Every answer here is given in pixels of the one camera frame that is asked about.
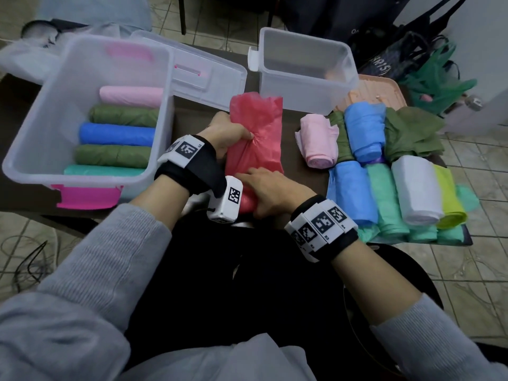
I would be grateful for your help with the person's right hand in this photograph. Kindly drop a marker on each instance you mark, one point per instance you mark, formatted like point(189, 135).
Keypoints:
point(278, 192)

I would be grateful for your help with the person's left hand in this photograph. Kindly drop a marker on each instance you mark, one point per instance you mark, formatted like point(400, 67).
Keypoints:
point(224, 132)

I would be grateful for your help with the red plastic bag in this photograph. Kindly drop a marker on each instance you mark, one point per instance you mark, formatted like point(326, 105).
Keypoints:
point(258, 119)

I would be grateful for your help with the pink plastic bag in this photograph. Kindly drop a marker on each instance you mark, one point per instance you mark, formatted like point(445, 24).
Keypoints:
point(317, 142)
point(131, 96)

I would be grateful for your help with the olive green bag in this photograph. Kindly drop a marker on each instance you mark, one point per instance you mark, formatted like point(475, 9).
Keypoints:
point(123, 115)
point(414, 130)
point(113, 156)
point(342, 142)

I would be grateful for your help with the small clear plastic bin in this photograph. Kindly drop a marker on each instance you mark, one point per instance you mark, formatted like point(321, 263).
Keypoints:
point(305, 95)

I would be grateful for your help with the purple bag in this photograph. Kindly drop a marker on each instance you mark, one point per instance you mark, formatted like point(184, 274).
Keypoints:
point(373, 160)

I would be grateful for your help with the white bag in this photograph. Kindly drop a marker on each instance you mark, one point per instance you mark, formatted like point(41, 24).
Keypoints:
point(416, 190)

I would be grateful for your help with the yellow-green bag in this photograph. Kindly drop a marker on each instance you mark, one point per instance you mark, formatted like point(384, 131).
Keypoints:
point(450, 198)

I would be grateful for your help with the translucent zipper bag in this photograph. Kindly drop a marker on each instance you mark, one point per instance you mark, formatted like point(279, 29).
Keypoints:
point(24, 59)

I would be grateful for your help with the person's right forearm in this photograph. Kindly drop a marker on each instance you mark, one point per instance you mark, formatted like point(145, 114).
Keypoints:
point(381, 289)

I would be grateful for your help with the person's left forearm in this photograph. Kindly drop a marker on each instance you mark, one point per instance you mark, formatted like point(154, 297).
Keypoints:
point(91, 273)

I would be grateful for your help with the person's black trousers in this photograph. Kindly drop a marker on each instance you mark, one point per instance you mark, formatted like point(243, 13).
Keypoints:
point(258, 289)

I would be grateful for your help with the black left wristband with markers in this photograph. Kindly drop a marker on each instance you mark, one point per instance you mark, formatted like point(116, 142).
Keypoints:
point(202, 170)

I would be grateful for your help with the black wristband with markers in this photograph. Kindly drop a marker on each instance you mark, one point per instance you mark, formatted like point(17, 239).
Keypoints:
point(341, 242)
point(202, 170)

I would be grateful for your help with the black right wristband with markers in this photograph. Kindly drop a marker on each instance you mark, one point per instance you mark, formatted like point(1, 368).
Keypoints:
point(341, 242)

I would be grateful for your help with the black smartphone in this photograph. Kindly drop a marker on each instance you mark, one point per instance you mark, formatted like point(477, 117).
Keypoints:
point(236, 272)

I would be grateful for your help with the black chair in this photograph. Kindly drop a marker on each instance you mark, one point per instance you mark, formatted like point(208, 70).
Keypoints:
point(181, 15)

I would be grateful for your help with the black round stool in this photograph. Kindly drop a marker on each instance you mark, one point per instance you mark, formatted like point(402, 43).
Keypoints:
point(357, 325)

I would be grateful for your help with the blue-grey floor mat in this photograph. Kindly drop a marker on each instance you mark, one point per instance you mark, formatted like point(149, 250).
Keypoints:
point(95, 9)

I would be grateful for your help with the dark patterned bag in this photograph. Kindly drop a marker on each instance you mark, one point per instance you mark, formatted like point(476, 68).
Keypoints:
point(397, 55)

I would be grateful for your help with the green plastic bag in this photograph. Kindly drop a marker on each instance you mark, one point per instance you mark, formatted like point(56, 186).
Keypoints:
point(436, 83)

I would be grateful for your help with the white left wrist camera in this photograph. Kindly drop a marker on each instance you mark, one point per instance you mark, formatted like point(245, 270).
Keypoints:
point(224, 210)

